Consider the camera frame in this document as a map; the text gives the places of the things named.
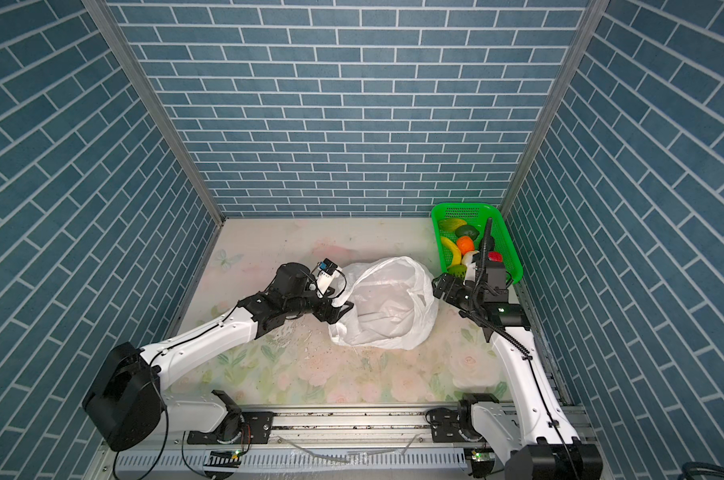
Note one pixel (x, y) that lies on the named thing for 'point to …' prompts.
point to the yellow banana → (454, 251)
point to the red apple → (494, 256)
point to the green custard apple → (459, 270)
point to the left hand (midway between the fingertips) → (343, 298)
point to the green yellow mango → (450, 224)
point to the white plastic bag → (395, 305)
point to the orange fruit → (465, 244)
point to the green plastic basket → (476, 215)
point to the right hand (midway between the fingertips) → (443, 282)
